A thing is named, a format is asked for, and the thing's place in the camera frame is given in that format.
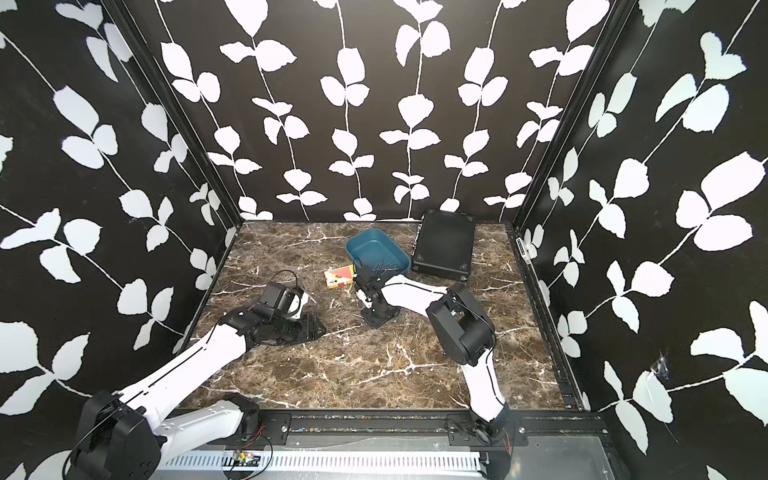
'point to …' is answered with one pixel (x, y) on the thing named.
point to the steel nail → (383, 267)
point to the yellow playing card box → (338, 277)
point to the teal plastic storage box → (377, 250)
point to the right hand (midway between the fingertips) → (375, 316)
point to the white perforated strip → (328, 461)
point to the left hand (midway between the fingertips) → (320, 327)
